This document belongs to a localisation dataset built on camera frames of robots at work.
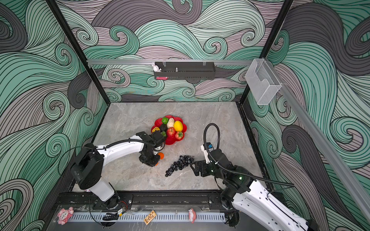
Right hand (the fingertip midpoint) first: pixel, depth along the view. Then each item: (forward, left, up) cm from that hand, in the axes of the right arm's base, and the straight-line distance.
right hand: (196, 164), depth 72 cm
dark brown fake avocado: (+29, +21, -10) cm, 37 cm away
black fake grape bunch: (+6, +7, -11) cm, 14 cm away
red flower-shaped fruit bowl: (+19, +16, -10) cm, 27 cm away
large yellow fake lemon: (+30, +11, -9) cm, 33 cm away
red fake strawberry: (+22, +10, -8) cm, 26 cm away
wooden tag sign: (-21, +22, -12) cm, 33 cm away
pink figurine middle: (-21, +3, -8) cm, 22 cm away
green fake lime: (+34, +20, -8) cm, 41 cm away
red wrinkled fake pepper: (+25, +15, -9) cm, 31 cm away
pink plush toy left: (-21, +63, -9) cm, 68 cm away
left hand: (+4, +24, -10) cm, 27 cm away
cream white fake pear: (+33, +16, -9) cm, 38 cm away
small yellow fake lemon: (+28, +27, -9) cm, 39 cm away
